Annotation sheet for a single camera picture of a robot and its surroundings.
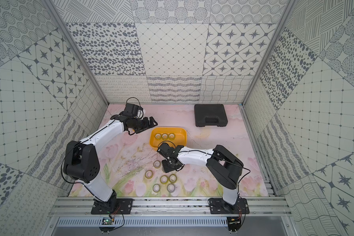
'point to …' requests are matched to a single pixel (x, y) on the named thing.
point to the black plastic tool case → (211, 114)
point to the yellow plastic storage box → (180, 132)
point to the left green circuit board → (106, 221)
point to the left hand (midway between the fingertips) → (151, 123)
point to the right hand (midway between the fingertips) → (169, 168)
